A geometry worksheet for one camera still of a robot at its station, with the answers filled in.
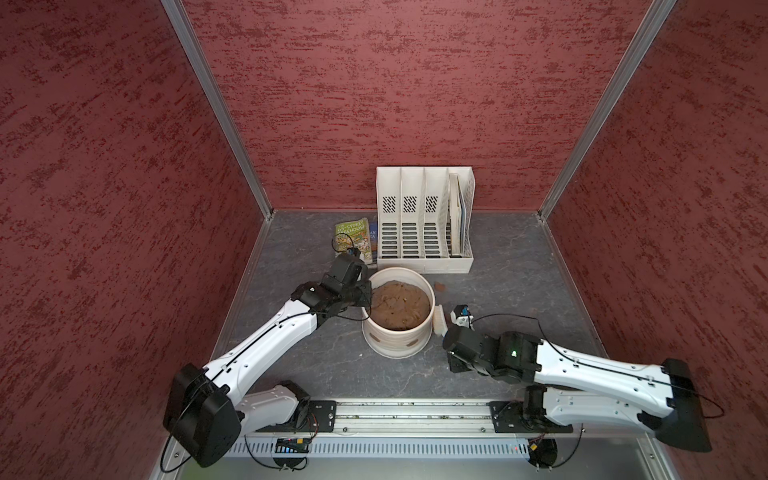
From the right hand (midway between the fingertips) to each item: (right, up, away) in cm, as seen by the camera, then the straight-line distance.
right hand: (451, 360), depth 75 cm
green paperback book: (-30, +33, +32) cm, 55 cm away
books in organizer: (+5, +38, +16) cm, 42 cm away
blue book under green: (-23, +31, +34) cm, 51 cm away
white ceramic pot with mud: (-13, +8, +4) cm, 17 cm away
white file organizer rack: (-2, +40, +41) cm, 57 cm away
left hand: (-23, +16, +6) cm, 28 cm away
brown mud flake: (+1, +15, +25) cm, 29 cm away
